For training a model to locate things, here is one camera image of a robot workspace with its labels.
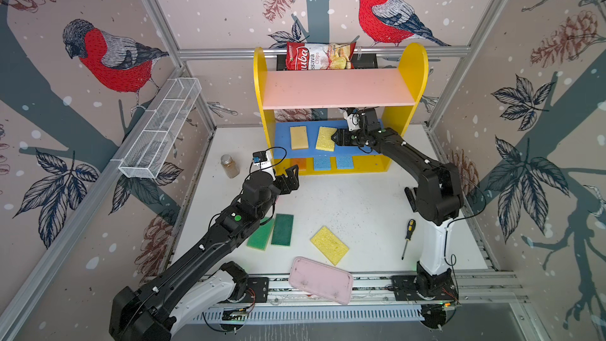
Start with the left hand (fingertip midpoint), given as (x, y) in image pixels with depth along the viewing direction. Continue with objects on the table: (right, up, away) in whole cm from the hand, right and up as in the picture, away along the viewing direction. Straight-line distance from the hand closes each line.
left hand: (287, 168), depth 73 cm
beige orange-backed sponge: (+3, +9, +22) cm, 24 cm away
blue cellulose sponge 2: (+23, 0, +31) cm, 38 cm away
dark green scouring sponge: (-3, -24, +13) cm, 27 cm away
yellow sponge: (+13, +9, +21) cm, 26 cm away
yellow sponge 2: (+14, -29, +9) cm, 33 cm away
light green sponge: (-11, -27, +10) cm, 31 cm away
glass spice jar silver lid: (-26, -2, +23) cm, 35 cm away
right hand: (+17, +9, +22) cm, 29 cm away
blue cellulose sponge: (+13, -1, +30) cm, 33 cm away
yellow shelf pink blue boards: (+3, +26, +46) cm, 53 cm away
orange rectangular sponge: (+3, -1, +30) cm, 30 cm away
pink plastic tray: (+11, -36, 0) cm, 37 cm away
